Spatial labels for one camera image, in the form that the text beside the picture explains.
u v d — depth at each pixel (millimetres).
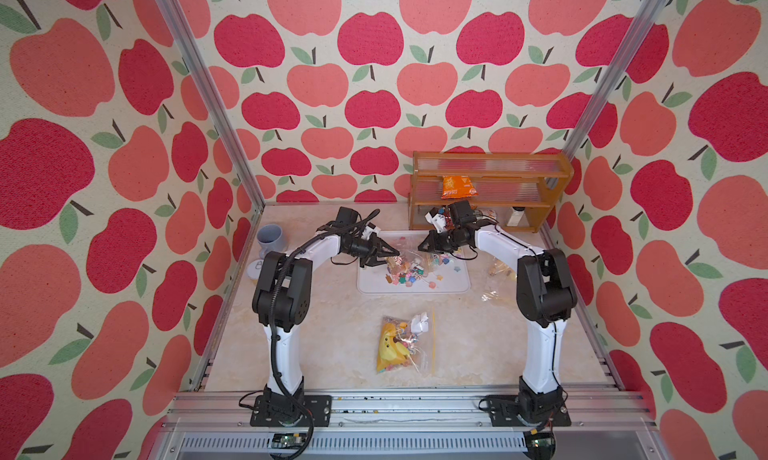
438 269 1010
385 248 887
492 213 1077
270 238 994
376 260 870
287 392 624
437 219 928
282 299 537
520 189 1188
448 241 860
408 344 819
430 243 889
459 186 1014
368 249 843
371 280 990
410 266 932
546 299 548
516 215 1071
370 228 930
